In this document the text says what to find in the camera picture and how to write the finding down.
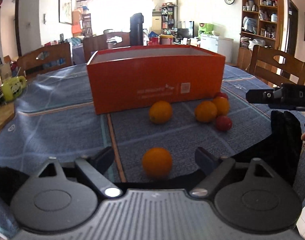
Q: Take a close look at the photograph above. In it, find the red tomato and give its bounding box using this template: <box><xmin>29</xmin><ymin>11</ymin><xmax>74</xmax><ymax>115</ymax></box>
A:
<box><xmin>215</xmin><ymin>115</ymin><xmax>233</xmax><ymax>132</ymax></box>
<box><xmin>214</xmin><ymin>92</ymin><xmax>229</xmax><ymax>100</ymax></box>

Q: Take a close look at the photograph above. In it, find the pink cylindrical canister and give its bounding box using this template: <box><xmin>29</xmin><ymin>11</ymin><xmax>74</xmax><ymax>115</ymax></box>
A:
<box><xmin>159</xmin><ymin>34</ymin><xmax>174</xmax><ymax>45</ymax></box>

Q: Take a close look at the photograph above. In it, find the wooden chair far left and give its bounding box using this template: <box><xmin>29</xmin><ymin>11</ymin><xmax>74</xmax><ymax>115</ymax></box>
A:
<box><xmin>17</xmin><ymin>43</ymin><xmax>73</xmax><ymax>79</ymax></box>

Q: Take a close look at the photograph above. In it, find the blue patterned tablecloth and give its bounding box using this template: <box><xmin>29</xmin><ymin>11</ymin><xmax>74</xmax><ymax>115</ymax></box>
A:
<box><xmin>0</xmin><ymin>63</ymin><xmax>305</xmax><ymax>238</ymax></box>

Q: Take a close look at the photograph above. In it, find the wooden chair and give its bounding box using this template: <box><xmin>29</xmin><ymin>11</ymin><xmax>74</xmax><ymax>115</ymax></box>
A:
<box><xmin>248</xmin><ymin>45</ymin><xmax>305</xmax><ymax>87</ymax></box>
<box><xmin>17</xmin><ymin>43</ymin><xmax>73</xmax><ymax>79</ymax></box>
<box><xmin>82</xmin><ymin>32</ymin><xmax>130</xmax><ymax>62</ymax></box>

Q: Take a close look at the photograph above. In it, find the black cylindrical flask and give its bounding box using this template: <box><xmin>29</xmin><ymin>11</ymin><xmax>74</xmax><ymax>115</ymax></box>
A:
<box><xmin>130</xmin><ymin>12</ymin><xmax>144</xmax><ymax>46</ymax></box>

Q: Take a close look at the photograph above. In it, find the white freezer chest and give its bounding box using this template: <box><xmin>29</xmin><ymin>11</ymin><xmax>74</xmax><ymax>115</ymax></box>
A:
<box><xmin>200</xmin><ymin>34</ymin><xmax>234</xmax><ymax>63</ymax></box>

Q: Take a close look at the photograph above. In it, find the wooden cutting board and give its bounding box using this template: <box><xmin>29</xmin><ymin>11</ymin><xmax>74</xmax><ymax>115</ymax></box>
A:
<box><xmin>0</xmin><ymin>102</ymin><xmax>15</xmax><ymax>131</ymax></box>

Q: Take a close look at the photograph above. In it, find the wooden chair far middle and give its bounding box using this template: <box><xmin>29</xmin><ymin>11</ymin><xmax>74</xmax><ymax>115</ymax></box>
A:
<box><xmin>82</xmin><ymin>32</ymin><xmax>130</xmax><ymax>62</ymax></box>

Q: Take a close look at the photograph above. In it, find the green panda mug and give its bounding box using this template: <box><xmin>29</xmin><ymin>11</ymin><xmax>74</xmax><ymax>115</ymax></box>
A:
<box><xmin>1</xmin><ymin>76</ymin><xmax>27</xmax><ymax>102</ymax></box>

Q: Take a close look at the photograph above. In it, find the orange fruit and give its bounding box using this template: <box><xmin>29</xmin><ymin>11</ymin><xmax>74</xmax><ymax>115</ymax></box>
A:
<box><xmin>149</xmin><ymin>101</ymin><xmax>172</xmax><ymax>124</ymax></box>
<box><xmin>194</xmin><ymin>101</ymin><xmax>217</xmax><ymax>123</ymax></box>
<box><xmin>212</xmin><ymin>97</ymin><xmax>230</xmax><ymax>116</ymax></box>
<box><xmin>142</xmin><ymin>147</ymin><xmax>172</xmax><ymax>179</ymax></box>

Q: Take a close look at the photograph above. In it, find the wooden bookshelf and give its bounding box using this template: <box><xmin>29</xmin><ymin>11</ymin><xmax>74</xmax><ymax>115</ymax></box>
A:
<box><xmin>237</xmin><ymin>0</ymin><xmax>284</xmax><ymax>70</ymax></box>

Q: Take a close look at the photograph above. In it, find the black cloth bag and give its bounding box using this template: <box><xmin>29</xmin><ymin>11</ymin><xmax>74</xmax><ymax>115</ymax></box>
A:
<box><xmin>232</xmin><ymin>110</ymin><xmax>303</xmax><ymax>186</ymax></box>

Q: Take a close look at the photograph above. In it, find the framed wall painting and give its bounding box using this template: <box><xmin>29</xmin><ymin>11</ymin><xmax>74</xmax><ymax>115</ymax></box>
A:
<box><xmin>59</xmin><ymin>0</ymin><xmax>72</xmax><ymax>25</ymax></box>

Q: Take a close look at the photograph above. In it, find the wooden chair right side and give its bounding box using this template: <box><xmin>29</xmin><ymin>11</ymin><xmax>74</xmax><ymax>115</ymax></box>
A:
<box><xmin>248</xmin><ymin>45</ymin><xmax>305</xmax><ymax>87</ymax></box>

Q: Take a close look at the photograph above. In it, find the orange cardboard box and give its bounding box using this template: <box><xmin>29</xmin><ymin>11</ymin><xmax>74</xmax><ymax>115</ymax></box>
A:
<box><xmin>87</xmin><ymin>45</ymin><xmax>226</xmax><ymax>114</ymax></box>

